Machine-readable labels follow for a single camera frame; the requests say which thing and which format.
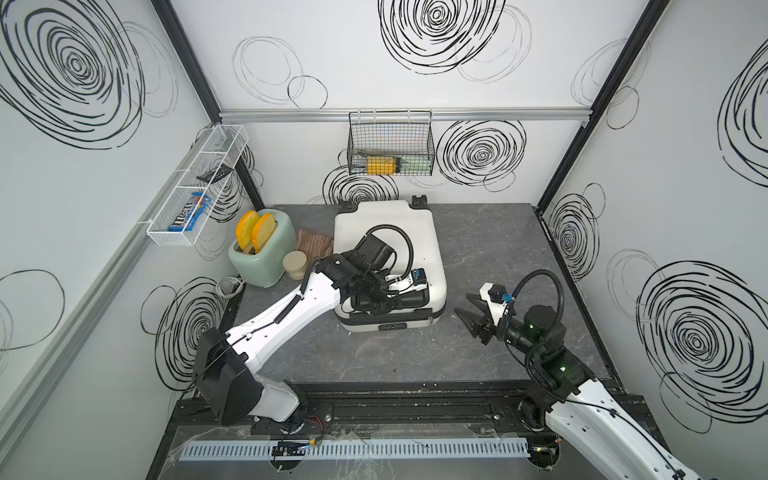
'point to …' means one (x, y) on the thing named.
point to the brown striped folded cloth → (315, 246)
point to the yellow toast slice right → (262, 231)
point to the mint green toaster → (270, 263)
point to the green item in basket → (415, 166)
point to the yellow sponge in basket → (381, 165)
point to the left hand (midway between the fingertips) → (399, 296)
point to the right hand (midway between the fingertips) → (465, 304)
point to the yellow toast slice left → (244, 228)
